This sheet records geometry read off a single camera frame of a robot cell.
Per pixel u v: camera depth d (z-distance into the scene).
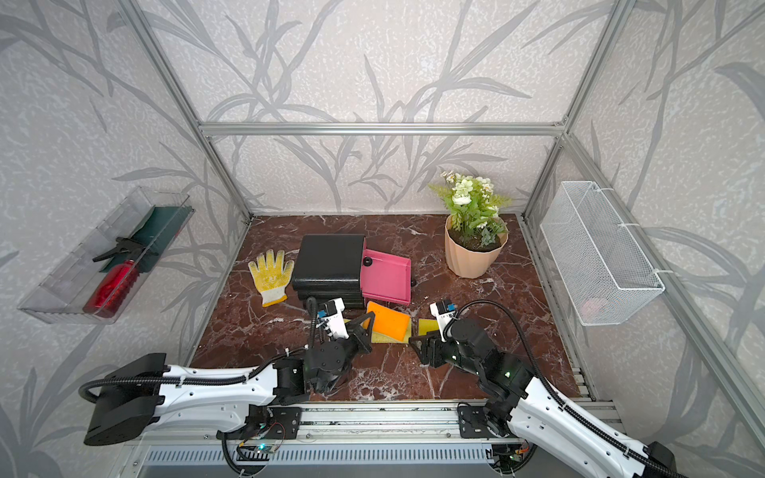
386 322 0.74
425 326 0.92
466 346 0.56
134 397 0.41
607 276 0.61
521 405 0.51
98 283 0.61
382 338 0.72
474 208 0.84
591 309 0.71
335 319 0.65
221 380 0.49
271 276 1.02
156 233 0.67
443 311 0.67
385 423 0.75
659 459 0.42
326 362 0.54
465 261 0.94
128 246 0.66
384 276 0.98
